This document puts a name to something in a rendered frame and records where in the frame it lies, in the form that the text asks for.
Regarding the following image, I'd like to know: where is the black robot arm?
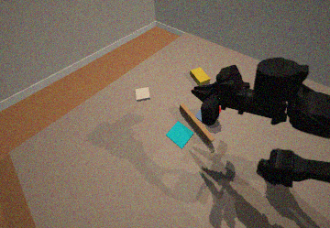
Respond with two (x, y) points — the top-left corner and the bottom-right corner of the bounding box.
(216, 58), (330, 188)

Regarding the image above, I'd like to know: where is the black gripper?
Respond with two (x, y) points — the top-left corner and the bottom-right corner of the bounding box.
(192, 81), (254, 125)

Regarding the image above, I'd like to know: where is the yellow block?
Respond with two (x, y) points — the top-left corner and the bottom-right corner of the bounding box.
(190, 68), (210, 86)

